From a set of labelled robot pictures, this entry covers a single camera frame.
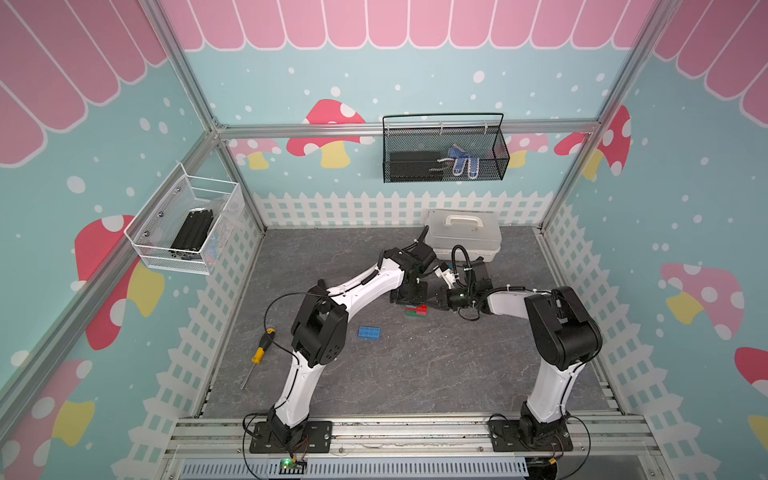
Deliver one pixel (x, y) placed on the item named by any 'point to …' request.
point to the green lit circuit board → (288, 464)
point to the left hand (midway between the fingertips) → (413, 305)
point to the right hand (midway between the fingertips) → (422, 301)
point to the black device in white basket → (194, 229)
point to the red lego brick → (420, 310)
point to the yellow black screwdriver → (264, 344)
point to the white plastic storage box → (476, 231)
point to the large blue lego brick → (366, 332)
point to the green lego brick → (412, 313)
